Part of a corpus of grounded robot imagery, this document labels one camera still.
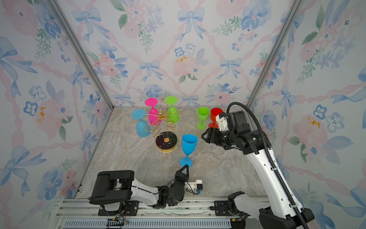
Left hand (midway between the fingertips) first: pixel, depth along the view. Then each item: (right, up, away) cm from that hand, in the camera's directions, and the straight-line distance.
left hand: (185, 163), depth 76 cm
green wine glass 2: (+12, +28, +20) cm, 36 cm away
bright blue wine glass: (+2, +12, -7) cm, 14 cm away
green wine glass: (-7, +27, +11) cm, 30 cm away
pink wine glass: (-17, +24, 0) cm, 29 cm away
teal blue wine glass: (-24, +18, +7) cm, 31 cm away
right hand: (+10, +15, -9) cm, 21 cm away
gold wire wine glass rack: (-13, +9, +22) cm, 27 cm away
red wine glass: (+20, +29, +21) cm, 41 cm away
